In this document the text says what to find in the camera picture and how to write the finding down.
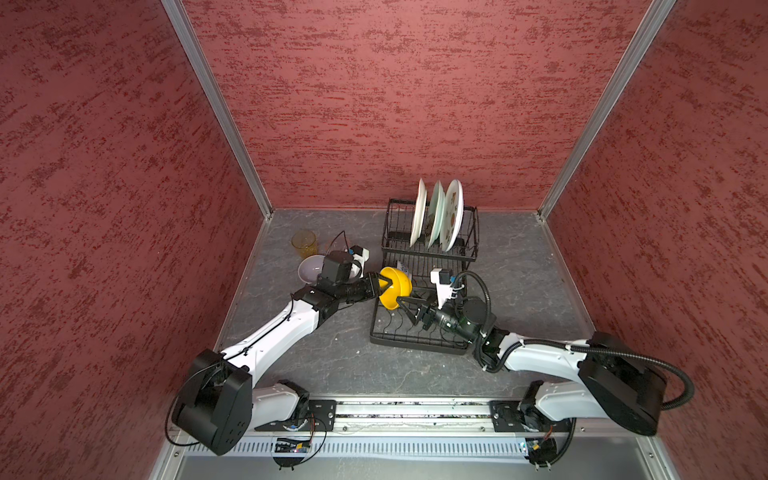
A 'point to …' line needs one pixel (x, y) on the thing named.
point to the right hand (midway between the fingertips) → (399, 302)
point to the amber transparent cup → (305, 242)
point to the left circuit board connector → (286, 445)
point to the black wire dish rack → (391, 327)
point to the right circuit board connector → (541, 451)
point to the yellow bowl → (401, 286)
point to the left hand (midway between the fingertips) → (387, 289)
